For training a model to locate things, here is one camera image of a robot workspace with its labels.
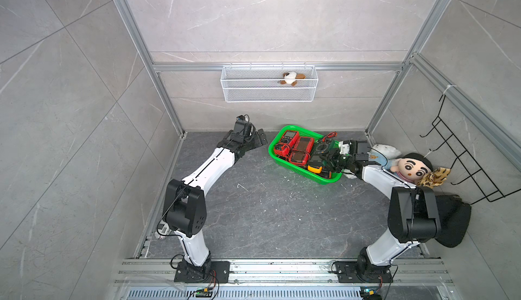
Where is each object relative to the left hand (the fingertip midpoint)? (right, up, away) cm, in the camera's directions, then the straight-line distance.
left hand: (260, 134), depth 89 cm
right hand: (+28, -9, +3) cm, 30 cm away
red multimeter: (+14, -3, +14) cm, 20 cm away
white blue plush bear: (+62, -10, +10) cm, 64 cm away
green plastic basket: (+19, -16, +4) cm, 26 cm away
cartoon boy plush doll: (+63, -14, -8) cm, 65 cm away
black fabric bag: (+64, -28, -24) cm, 74 cm away
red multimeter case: (+20, -9, +7) cm, 23 cm away
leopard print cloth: (+66, -17, -15) cm, 70 cm away
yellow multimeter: (+25, -14, +3) cm, 29 cm away
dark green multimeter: (+30, -5, +6) cm, 31 cm away
